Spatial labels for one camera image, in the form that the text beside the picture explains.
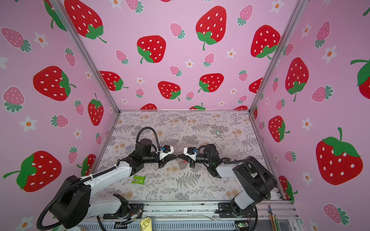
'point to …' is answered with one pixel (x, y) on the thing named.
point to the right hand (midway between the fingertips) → (178, 156)
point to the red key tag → (185, 161)
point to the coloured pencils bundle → (274, 220)
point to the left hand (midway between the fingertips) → (175, 155)
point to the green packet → (138, 179)
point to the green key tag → (218, 132)
